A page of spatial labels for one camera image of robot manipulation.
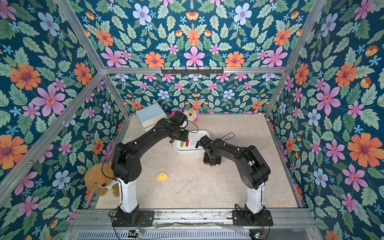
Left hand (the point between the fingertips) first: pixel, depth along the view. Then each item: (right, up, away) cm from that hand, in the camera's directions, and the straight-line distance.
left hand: (186, 135), depth 92 cm
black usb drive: (+7, -7, +9) cm, 13 cm away
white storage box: (+1, -9, +9) cm, 13 cm away
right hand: (+15, -17, +1) cm, 23 cm away
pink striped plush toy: (+2, +15, +19) cm, 24 cm away
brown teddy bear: (-38, -19, -23) cm, 48 cm away
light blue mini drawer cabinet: (-25, +13, +6) cm, 29 cm away
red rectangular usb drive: (+16, -19, -1) cm, 25 cm away
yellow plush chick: (-13, -24, -6) cm, 28 cm away
